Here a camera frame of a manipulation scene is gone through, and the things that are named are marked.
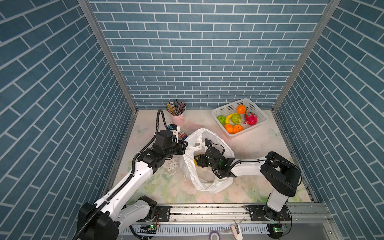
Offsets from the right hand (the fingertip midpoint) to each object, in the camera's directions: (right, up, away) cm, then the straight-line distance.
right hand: (198, 157), depth 89 cm
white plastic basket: (+24, +32, +24) cm, 47 cm away
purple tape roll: (+8, -30, -19) cm, 37 cm away
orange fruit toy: (+32, +31, +23) cm, 51 cm away
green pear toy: (+27, +24, +19) cm, 41 cm away
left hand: (-4, +10, -12) cm, 16 cm away
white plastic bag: (+3, -10, -7) cm, 13 cm away
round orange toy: (+27, +16, +13) cm, 34 cm away
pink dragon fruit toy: (+38, +24, +18) cm, 48 cm away
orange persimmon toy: (+21, +18, +13) cm, 30 cm away
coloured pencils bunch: (-16, +31, +16) cm, 39 cm away
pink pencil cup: (-14, +23, +17) cm, 31 cm away
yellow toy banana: (+22, +24, +22) cm, 40 cm away
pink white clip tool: (+18, -29, -21) cm, 40 cm away
